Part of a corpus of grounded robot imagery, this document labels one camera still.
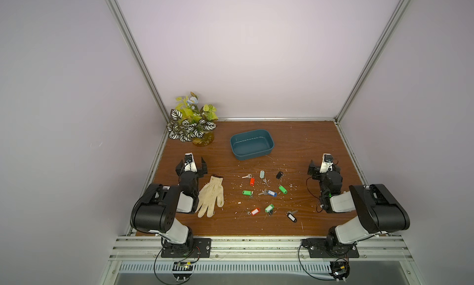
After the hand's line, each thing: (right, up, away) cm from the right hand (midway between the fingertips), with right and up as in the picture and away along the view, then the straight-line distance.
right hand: (324, 158), depth 89 cm
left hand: (-65, 0, 0) cm, 65 cm away
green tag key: (-21, -16, +1) cm, 26 cm away
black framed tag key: (-19, -24, -7) cm, 32 cm away
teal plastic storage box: (-36, +6, +18) cm, 41 cm away
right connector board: (-3, -41, -19) cm, 45 cm away
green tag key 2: (-38, -17, 0) cm, 42 cm away
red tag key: (-36, -11, +4) cm, 38 cm away
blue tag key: (-28, -17, 0) cm, 33 cm away
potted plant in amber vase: (-65, +17, -4) cm, 68 cm away
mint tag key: (-31, -10, +6) cm, 33 cm away
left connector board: (-65, -43, -17) cm, 80 cm away
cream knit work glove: (-58, -18, -1) cm, 61 cm away
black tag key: (-22, -9, +5) cm, 24 cm away
